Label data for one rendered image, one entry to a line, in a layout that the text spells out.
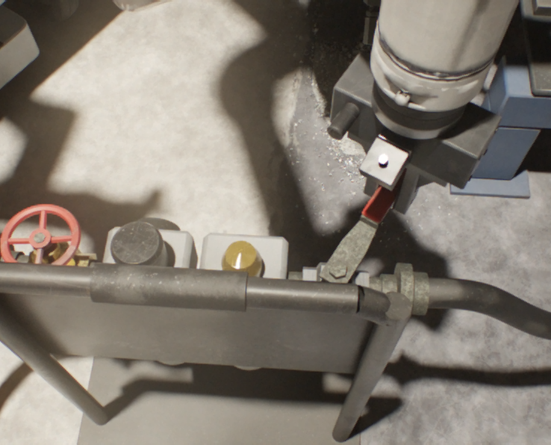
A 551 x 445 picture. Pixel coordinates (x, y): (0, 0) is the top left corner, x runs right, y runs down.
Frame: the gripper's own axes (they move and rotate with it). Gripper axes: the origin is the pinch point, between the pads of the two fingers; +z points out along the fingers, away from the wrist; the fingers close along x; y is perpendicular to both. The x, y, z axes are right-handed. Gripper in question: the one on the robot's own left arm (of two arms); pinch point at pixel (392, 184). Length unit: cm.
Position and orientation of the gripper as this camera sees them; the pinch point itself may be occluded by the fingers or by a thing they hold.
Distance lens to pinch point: 68.2
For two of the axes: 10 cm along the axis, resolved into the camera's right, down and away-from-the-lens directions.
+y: -5.4, 7.5, -3.9
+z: 0.0, 4.6, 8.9
